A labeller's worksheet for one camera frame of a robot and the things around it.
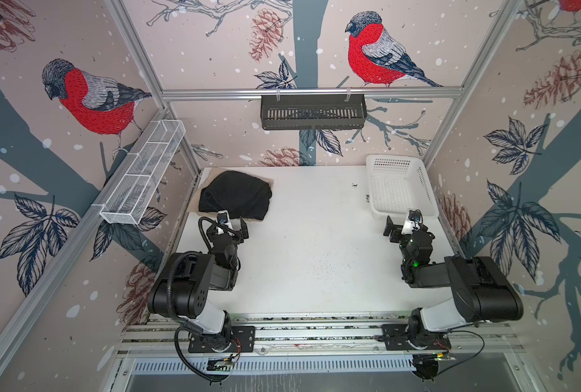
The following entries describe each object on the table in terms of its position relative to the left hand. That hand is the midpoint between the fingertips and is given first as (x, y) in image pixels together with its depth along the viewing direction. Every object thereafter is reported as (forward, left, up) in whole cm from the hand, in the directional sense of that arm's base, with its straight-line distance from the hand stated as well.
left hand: (226, 219), depth 89 cm
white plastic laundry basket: (+26, -76, -11) cm, 81 cm away
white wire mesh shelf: (+6, +25, +19) cm, 32 cm away
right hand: (-1, -66, -1) cm, 66 cm away
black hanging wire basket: (+45, -34, +17) cm, 59 cm away
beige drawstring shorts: (+33, +18, -10) cm, 39 cm away
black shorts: (+16, -2, -6) cm, 17 cm away
